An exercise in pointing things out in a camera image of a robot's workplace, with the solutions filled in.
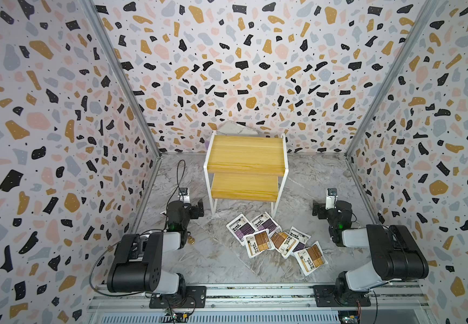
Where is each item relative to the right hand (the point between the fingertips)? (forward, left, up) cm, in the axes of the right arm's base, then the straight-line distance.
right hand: (326, 199), depth 94 cm
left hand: (-3, +62, +3) cm, 62 cm away
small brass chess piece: (-20, +61, -3) cm, 64 cm away
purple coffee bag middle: (-10, +29, -4) cm, 31 cm away
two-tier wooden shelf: (-5, +37, +27) cm, 47 cm away
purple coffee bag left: (-13, +40, -4) cm, 43 cm away
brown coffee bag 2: (-19, +21, -3) cm, 29 cm away
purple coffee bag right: (-16, +14, -5) cm, 22 cm away
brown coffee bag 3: (-25, +11, -4) cm, 28 cm away
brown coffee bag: (-20, +32, -4) cm, 38 cm away
